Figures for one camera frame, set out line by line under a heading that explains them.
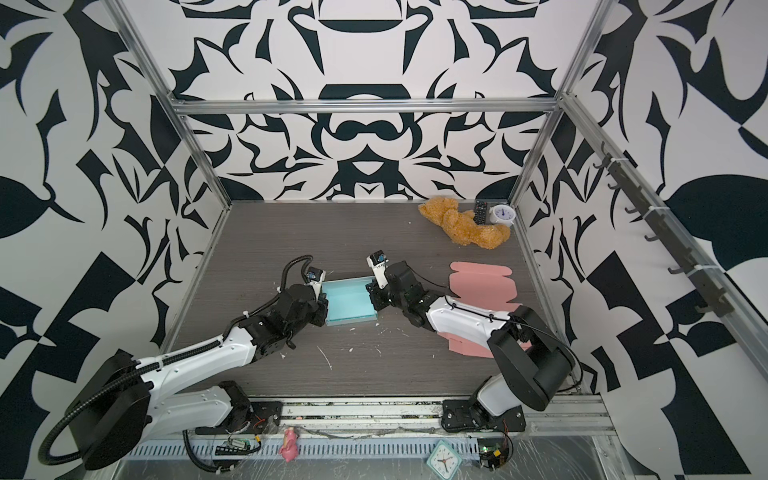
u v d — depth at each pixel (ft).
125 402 1.33
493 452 2.33
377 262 2.49
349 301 3.04
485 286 3.13
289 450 2.21
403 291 2.17
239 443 2.33
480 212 3.79
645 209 1.93
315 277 2.41
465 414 2.45
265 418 2.40
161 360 1.50
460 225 3.35
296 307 2.08
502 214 3.75
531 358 1.44
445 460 2.21
